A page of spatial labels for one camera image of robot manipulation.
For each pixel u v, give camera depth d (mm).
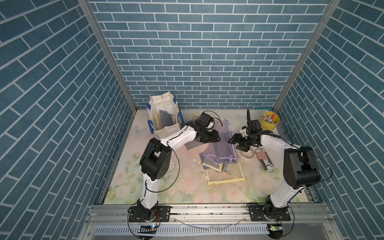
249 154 961
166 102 1027
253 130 766
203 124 734
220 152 919
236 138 857
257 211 737
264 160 899
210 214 753
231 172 883
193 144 987
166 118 1079
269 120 997
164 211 737
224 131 1075
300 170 480
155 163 510
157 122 981
